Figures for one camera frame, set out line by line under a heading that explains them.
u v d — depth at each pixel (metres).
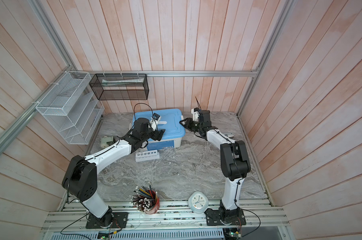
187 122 0.88
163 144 0.94
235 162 0.52
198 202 0.77
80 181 0.45
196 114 0.88
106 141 0.99
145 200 0.63
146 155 0.93
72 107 0.73
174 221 0.74
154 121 0.75
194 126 0.84
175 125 0.92
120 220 0.73
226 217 0.66
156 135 0.79
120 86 1.04
